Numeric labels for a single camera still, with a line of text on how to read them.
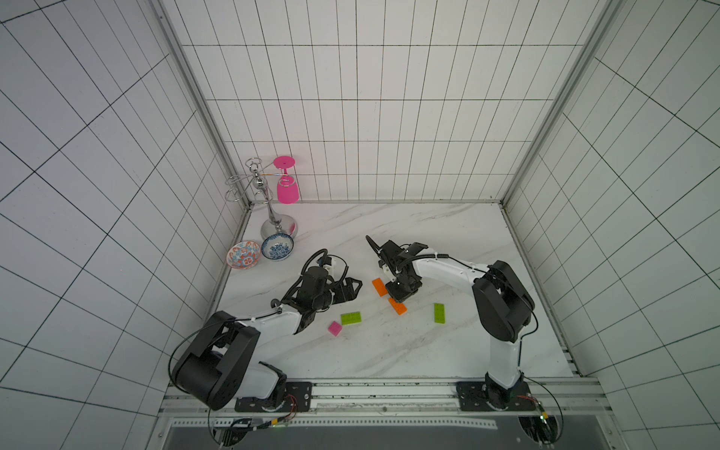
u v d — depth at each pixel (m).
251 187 0.92
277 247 1.03
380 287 0.94
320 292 0.71
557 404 0.69
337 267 0.81
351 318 0.87
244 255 1.00
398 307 0.88
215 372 0.42
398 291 0.80
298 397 0.73
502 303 0.49
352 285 0.79
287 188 1.03
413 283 0.78
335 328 0.84
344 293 0.78
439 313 0.87
